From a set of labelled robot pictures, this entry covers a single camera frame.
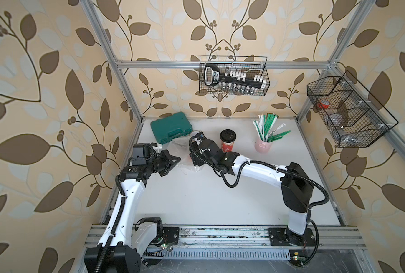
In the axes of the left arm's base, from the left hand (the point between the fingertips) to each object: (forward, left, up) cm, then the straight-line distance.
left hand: (178, 156), depth 74 cm
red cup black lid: (+17, -24, -7) cm, 30 cm away
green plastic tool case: (+34, +15, -21) cm, 43 cm away
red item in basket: (+24, -69, +11) cm, 74 cm away
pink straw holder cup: (+17, -44, -15) cm, 49 cm away
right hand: (+8, -8, -8) cm, 14 cm away
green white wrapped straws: (+25, -45, -5) cm, 51 cm away
